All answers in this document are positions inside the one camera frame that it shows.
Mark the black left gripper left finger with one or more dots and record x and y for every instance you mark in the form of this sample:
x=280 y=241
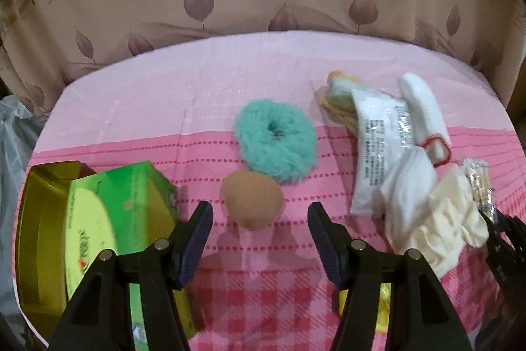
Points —
x=98 y=317

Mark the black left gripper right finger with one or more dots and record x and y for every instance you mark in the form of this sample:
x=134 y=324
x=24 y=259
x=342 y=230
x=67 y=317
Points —
x=422 y=316

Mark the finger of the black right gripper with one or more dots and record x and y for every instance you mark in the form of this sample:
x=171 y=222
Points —
x=506 y=254

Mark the cotton swab pack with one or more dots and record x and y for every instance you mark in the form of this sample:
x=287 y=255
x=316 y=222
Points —
x=478 y=174

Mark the beige makeup sponge egg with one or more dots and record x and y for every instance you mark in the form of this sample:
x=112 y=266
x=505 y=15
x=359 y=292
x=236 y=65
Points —
x=251 y=199

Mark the yellow plush toy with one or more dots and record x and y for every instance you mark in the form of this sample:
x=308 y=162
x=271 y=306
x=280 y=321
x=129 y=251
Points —
x=384 y=307

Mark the green tissue pack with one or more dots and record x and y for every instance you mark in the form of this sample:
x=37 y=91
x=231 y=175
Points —
x=126 y=210

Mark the gold metal tin box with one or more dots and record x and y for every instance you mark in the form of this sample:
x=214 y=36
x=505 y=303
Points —
x=43 y=282

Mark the white glove red trim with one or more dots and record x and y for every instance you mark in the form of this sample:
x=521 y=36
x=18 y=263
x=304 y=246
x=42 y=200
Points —
x=429 y=128

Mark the white plastic sachet packet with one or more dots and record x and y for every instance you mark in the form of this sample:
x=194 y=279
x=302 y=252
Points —
x=384 y=133

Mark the pale blue-grey cover cloth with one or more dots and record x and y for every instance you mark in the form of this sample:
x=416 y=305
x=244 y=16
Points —
x=19 y=133

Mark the pastel striped plush item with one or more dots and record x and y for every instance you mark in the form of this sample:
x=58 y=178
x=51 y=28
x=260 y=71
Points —
x=337 y=101

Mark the pink checkered tablecloth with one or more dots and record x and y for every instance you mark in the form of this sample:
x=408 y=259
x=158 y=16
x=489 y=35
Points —
x=193 y=109

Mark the teal fluffy scrunchie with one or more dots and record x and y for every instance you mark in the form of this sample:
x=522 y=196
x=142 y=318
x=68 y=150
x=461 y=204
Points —
x=276 y=139

